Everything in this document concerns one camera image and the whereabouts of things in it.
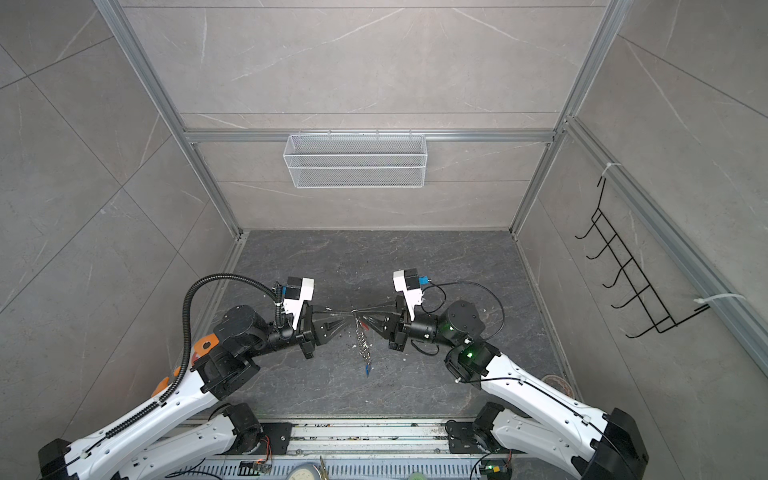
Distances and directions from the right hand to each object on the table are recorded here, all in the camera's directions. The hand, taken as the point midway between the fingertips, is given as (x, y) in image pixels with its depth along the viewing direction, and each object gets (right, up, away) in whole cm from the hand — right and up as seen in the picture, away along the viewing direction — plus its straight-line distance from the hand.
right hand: (360, 316), depth 57 cm
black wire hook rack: (+61, +8, +11) cm, 63 cm away
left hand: (-2, +1, -1) cm, 2 cm away
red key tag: (+1, -2, 0) cm, 2 cm away
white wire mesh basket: (-6, +44, +44) cm, 63 cm away
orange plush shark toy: (-46, -14, +23) cm, 53 cm away
